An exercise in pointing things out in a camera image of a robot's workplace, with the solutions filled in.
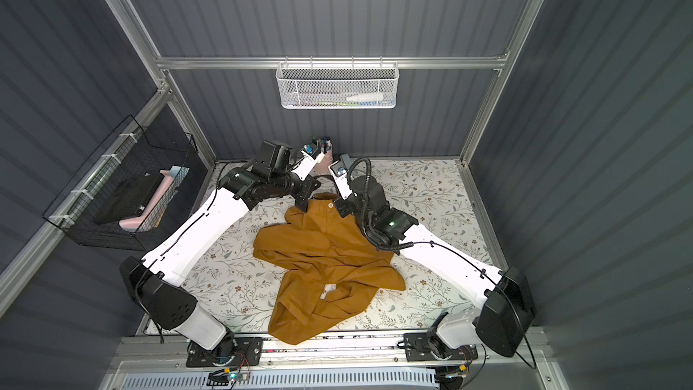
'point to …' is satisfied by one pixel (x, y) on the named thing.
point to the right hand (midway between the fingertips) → (339, 183)
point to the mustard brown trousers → (333, 269)
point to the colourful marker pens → (324, 144)
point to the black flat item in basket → (129, 199)
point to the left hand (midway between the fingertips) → (319, 183)
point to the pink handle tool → (134, 225)
